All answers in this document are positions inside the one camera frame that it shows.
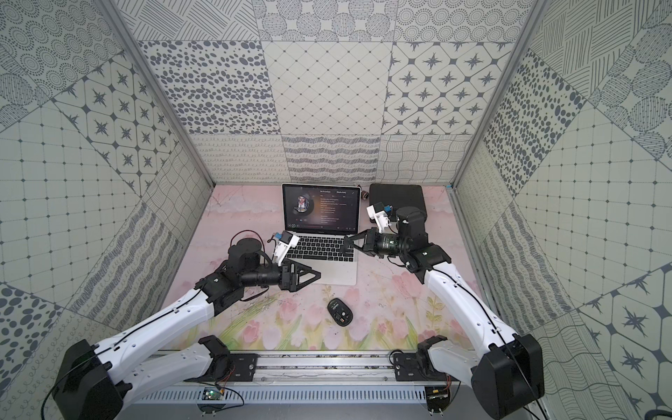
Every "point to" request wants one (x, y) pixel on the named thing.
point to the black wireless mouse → (341, 313)
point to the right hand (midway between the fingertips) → (347, 244)
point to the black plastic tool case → (397, 196)
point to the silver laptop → (321, 216)
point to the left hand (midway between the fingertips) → (315, 267)
